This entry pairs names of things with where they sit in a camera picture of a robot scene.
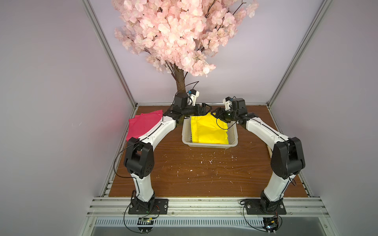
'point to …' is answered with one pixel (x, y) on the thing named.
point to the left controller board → (145, 224)
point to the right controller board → (270, 224)
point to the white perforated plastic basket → (232, 133)
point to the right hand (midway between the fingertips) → (214, 111)
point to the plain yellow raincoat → (208, 129)
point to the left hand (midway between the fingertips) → (208, 107)
